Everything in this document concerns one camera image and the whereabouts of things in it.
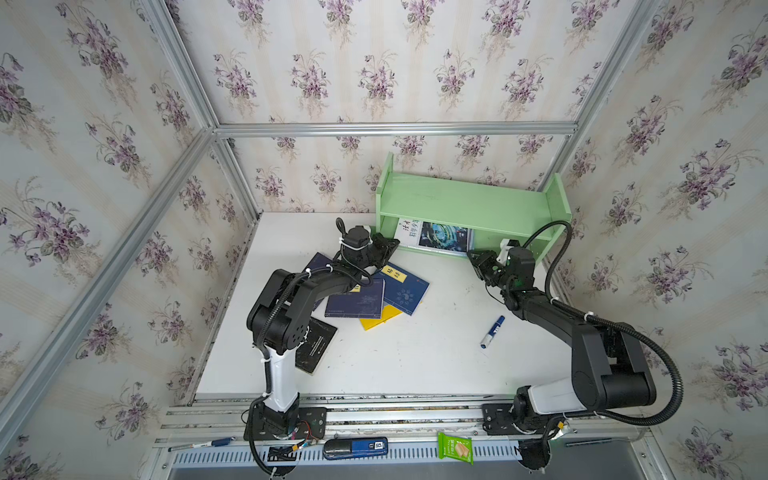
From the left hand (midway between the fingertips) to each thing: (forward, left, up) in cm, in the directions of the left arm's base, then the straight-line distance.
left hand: (402, 236), depth 91 cm
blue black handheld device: (-53, +12, -12) cm, 56 cm away
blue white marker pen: (-23, -28, -15) cm, 40 cm away
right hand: (-6, -19, -1) cm, 20 cm away
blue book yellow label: (-10, -1, -14) cm, 18 cm away
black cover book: (-31, +27, -15) cm, 44 cm away
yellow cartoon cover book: (-18, +4, -16) cm, 24 cm away
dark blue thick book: (-15, +10, -15) cm, 24 cm away
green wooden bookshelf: (+3, -41, +6) cm, 41 cm away
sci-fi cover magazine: (+3, -11, -3) cm, 12 cm away
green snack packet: (-53, -12, -15) cm, 56 cm away
